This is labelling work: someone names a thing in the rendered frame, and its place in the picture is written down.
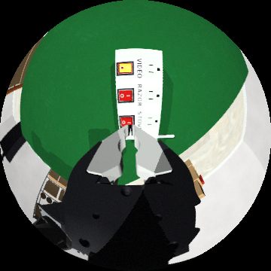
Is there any white power strip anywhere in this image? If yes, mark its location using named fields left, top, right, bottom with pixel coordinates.
left=115, top=49, right=175, bottom=139

